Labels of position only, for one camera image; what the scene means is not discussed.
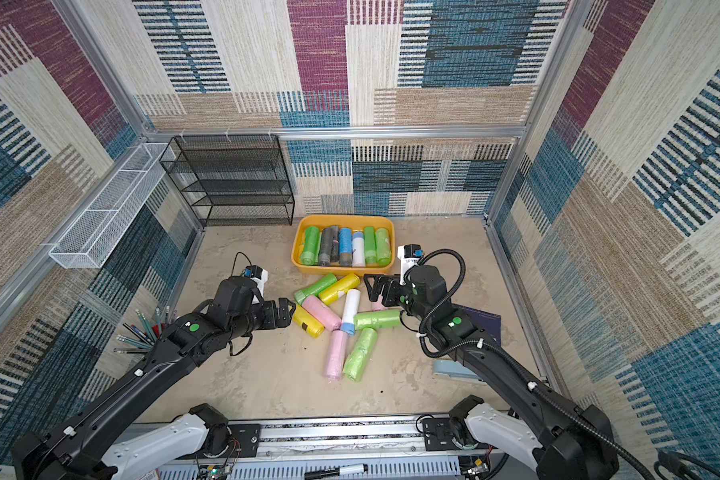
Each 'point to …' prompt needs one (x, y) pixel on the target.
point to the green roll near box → (315, 288)
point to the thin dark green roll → (370, 244)
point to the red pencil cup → (145, 336)
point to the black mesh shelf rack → (232, 179)
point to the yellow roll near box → (338, 288)
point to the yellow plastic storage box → (355, 222)
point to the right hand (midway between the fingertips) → (382, 281)
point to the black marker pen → (342, 470)
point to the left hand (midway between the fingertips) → (283, 306)
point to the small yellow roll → (307, 321)
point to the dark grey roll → (334, 243)
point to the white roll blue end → (351, 311)
